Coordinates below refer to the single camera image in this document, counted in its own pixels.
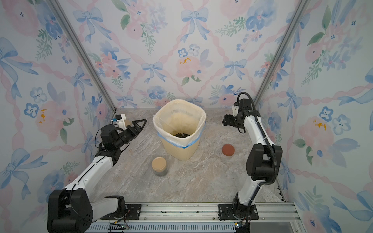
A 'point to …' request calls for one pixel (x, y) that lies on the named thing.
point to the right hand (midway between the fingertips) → (231, 121)
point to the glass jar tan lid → (159, 166)
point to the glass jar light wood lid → (127, 122)
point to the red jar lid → (228, 149)
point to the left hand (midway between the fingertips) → (145, 123)
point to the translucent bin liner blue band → (180, 122)
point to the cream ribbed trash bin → (180, 154)
